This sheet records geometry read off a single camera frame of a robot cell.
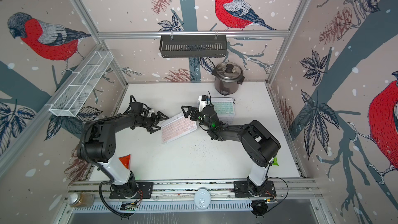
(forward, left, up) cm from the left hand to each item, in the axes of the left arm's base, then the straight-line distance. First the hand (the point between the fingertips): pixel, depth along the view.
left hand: (167, 119), depth 94 cm
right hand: (+2, -13, +11) cm, 17 cm away
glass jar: (-42, +30, +4) cm, 51 cm away
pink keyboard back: (-5, -6, 0) cm, 8 cm away
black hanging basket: (+47, -15, +22) cm, 54 cm away
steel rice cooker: (+27, -39, +12) cm, 49 cm away
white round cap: (-41, -22, +1) cm, 46 cm away
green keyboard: (+9, -36, 0) cm, 37 cm away
